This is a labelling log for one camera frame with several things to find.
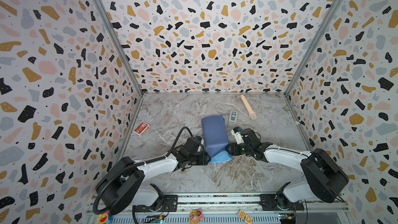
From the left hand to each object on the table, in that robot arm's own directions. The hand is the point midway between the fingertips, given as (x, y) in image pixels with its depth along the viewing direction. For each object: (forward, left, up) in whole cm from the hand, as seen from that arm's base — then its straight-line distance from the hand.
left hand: (209, 157), depth 84 cm
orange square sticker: (-25, -14, -3) cm, 29 cm away
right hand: (+7, -10, +1) cm, 12 cm away
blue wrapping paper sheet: (+14, -4, 0) cm, 15 cm away
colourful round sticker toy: (-25, +48, -3) cm, 54 cm away
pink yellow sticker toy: (-25, +7, -2) cm, 26 cm away
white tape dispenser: (+28, -17, -2) cm, 32 cm away
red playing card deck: (+21, +43, -4) cm, 48 cm away
